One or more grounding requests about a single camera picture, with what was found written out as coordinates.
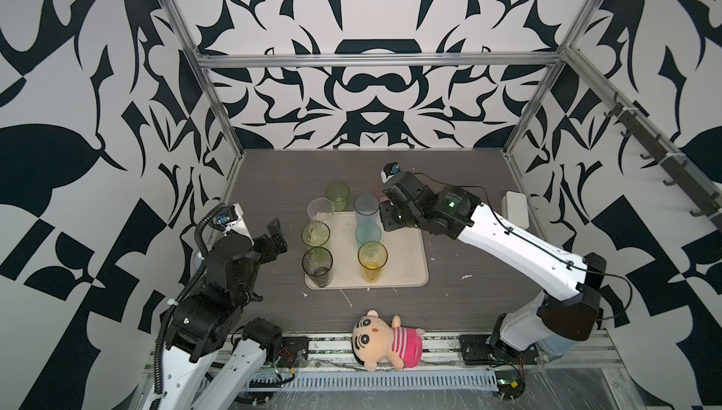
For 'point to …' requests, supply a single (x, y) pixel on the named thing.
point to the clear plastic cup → (320, 209)
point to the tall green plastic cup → (315, 233)
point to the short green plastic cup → (338, 193)
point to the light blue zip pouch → (557, 345)
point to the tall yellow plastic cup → (372, 256)
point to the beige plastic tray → (405, 263)
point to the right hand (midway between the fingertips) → (382, 206)
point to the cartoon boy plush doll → (375, 342)
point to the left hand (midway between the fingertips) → (256, 222)
